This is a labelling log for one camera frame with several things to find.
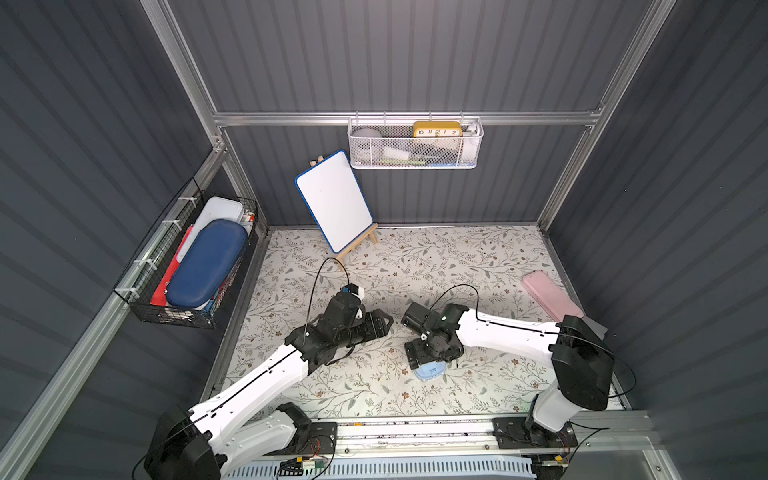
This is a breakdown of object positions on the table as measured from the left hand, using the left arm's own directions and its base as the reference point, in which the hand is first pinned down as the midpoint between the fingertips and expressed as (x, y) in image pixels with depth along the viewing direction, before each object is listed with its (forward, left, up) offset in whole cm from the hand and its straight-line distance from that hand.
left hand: (386, 325), depth 77 cm
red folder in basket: (-1, +49, +16) cm, 51 cm away
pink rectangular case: (+14, -55, -13) cm, 59 cm away
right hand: (-4, -11, -11) cm, 16 cm away
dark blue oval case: (+9, +42, +18) cm, 47 cm away
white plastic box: (+24, +44, +19) cm, 54 cm away
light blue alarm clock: (-8, -11, -12) cm, 18 cm away
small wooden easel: (+41, +6, -7) cm, 42 cm away
